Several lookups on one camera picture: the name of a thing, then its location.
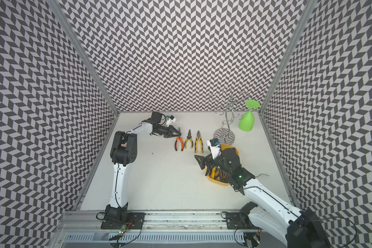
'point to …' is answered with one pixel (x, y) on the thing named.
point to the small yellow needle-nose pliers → (188, 137)
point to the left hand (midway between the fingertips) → (180, 134)
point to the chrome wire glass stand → (224, 134)
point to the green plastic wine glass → (246, 123)
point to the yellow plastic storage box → (217, 176)
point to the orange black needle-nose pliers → (179, 138)
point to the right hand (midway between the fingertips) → (202, 154)
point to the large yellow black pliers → (198, 138)
